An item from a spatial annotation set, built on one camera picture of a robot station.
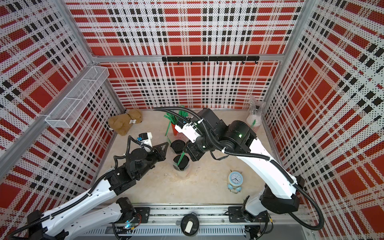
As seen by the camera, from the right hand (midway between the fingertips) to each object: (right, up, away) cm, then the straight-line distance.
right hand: (189, 151), depth 57 cm
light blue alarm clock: (+24, -21, +25) cm, 40 cm away
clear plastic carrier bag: (+37, +14, +32) cm, 51 cm away
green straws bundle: (-13, +14, +40) cm, 44 cm away
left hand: (-10, +1, +16) cm, 19 cm away
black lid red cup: (-8, -1, +24) cm, 25 cm away
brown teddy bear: (-50, +11, +44) cm, 67 cm away
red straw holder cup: (-14, +5, +48) cm, 50 cm away
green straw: (-4, -5, +7) cm, 9 cm away
